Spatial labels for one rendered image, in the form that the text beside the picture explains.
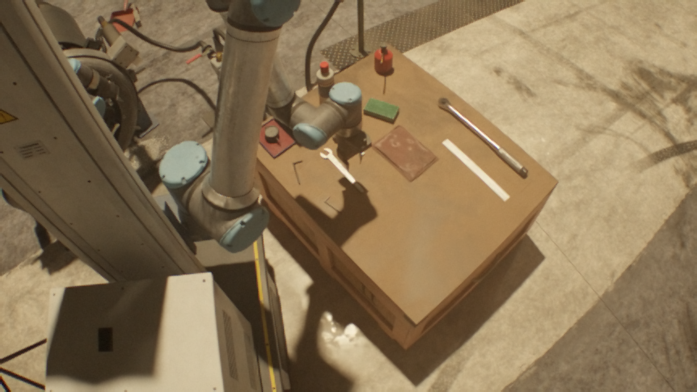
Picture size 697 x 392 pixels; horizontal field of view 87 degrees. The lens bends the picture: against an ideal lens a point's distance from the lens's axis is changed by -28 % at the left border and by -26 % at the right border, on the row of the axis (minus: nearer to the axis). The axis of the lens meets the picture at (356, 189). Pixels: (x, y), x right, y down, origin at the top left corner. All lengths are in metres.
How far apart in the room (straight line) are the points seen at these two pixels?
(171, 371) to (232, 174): 0.53
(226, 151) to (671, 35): 3.64
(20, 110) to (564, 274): 2.16
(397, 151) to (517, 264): 0.80
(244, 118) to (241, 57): 0.14
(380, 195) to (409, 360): 0.71
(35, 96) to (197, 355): 0.73
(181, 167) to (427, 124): 1.03
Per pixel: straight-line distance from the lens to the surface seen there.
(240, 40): 0.93
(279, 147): 1.87
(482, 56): 2.96
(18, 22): 0.79
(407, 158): 1.81
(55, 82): 0.86
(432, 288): 1.60
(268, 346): 1.72
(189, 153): 1.30
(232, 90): 0.99
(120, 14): 3.89
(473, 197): 1.77
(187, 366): 1.22
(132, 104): 2.20
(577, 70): 3.16
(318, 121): 1.34
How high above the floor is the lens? 1.97
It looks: 59 degrees down
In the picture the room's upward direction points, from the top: 2 degrees counter-clockwise
